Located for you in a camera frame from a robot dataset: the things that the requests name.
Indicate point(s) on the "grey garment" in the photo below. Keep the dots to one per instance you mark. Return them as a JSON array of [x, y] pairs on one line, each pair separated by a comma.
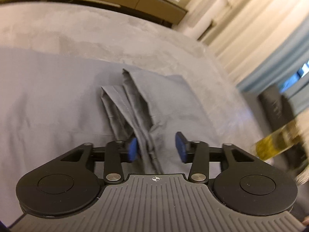
[[108, 106]]

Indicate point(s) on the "yellow patterned sleeve forearm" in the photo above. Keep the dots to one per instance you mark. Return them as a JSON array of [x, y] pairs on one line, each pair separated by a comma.
[[288, 137]]

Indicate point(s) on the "dark sofa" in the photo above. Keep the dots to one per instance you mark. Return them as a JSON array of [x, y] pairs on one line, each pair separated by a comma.
[[272, 111]]

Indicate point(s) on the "blue curtain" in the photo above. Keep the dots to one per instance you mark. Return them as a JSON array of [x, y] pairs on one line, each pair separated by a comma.
[[281, 65]]

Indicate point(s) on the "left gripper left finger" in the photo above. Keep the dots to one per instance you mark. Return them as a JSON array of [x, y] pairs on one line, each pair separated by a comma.
[[73, 181]]

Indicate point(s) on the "cream curtain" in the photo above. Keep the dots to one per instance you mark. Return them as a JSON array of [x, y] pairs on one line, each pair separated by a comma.
[[242, 33]]

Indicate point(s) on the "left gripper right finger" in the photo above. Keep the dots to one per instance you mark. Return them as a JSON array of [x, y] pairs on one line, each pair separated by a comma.
[[238, 179]]

